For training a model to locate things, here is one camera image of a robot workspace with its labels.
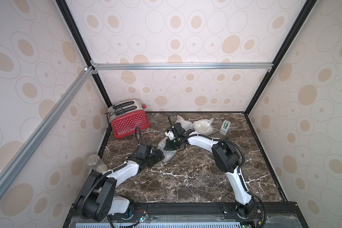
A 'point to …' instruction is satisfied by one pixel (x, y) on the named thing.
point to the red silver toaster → (125, 116)
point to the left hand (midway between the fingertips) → (166, 156)
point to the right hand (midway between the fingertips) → (169, 147)
